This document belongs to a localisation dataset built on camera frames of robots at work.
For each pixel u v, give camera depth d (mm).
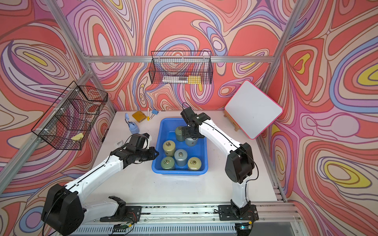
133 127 1002
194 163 819
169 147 885
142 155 690
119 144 983
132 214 722
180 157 843
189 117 665
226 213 733
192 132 732
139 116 1146
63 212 392
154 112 1193
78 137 718
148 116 1150
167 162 820
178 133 959
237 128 1044
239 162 478
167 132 1030
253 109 1052
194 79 822
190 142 847
